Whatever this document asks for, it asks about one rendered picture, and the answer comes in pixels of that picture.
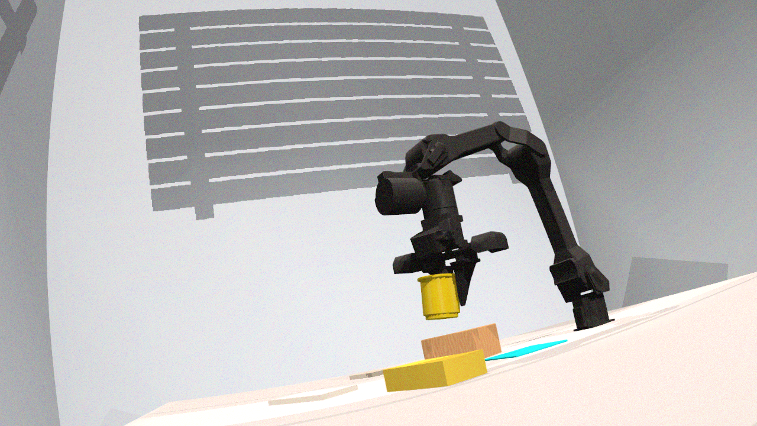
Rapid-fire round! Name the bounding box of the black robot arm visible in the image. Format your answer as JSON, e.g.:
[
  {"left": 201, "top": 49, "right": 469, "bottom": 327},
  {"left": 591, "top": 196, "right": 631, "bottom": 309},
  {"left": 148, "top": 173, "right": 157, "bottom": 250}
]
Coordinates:
[{"left": 375, "top": 121, "right": 615, "bottom": 331}]

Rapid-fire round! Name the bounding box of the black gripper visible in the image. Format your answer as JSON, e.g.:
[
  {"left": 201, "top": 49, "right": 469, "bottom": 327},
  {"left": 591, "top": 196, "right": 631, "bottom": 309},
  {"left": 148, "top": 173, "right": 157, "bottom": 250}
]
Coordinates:
[{"left": 393, "top": 207, "right": 509, "bottom": 306}]

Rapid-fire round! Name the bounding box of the yellow rectangular block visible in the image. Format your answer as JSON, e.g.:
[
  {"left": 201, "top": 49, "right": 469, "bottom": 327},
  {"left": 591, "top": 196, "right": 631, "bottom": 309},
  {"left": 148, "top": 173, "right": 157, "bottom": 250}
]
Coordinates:
[{"left": 383, "top": 349, "right": 488, "bottom": 392}]

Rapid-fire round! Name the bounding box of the orange rectangular block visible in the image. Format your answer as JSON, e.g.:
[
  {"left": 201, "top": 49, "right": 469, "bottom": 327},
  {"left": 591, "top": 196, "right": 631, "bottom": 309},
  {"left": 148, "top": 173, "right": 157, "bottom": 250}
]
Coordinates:
[{"left": 421, "top": 323, "right": 502, "bottom": 360}]

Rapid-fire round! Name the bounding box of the yellow cup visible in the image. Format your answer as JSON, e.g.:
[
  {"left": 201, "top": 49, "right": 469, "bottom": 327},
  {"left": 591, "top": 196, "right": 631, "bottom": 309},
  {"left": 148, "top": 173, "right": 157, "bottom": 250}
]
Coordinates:
[{"left": 417, "top": 273, "right": 460, "bottom": 320}]

